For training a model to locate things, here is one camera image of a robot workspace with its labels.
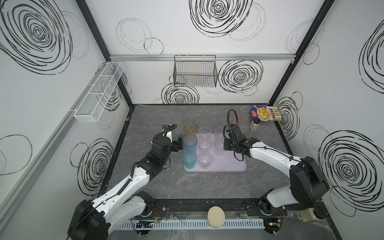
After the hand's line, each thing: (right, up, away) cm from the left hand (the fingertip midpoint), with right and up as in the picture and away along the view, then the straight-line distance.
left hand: (175, 134), depth 79 cm
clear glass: (+18, 0, +20) cm, 26 cm away
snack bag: (+64, +12, +33) cm, 73 cm away
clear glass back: (+25, -9, +6) cm, 27 cm away
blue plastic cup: (+8, -6, +11) cm, 14 cm away
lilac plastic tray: (+30, -19, +10) cm, 37 cm away
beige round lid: (+20, -35, -14) cm, 43 cm away
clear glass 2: (+16, -16, +9) cm, 25 cm away
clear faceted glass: (+17, -8, +14) cm, 23 cm away
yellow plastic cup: (+8, +2, +14) cm, 17 cm away
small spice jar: (+51, +4, +20) cm, 55 cm away
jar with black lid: (+63, -34, -15) cm, 73 cm away
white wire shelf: (-41, +19, -3) cm, 45 cm away
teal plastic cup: (+7, -16, +9) cm, 20 cm away
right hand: (+28, -7, +10) cm, 31 cm away
